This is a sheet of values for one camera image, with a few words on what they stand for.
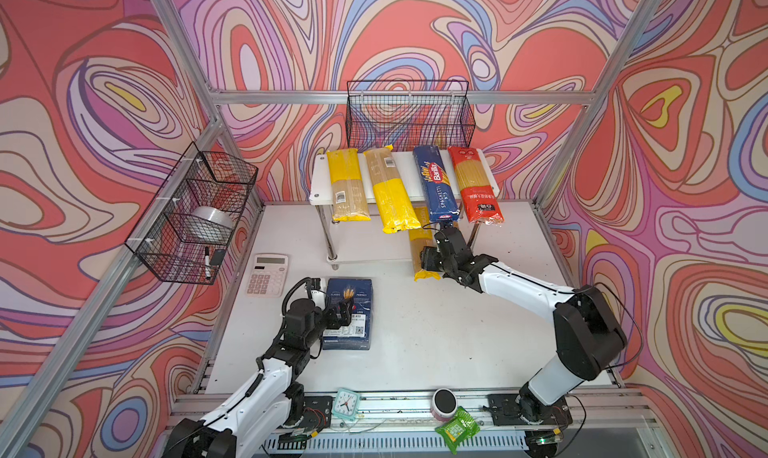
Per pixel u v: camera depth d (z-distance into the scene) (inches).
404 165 32.3
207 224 27.5
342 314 30.2
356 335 30.9
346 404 28.8
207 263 28.3
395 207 27.2
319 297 29.5
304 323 25.6
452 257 26.6
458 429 27.7
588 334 17.7
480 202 27.3
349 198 27.9
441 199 27.1
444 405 27.8
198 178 31.6
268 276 37.7
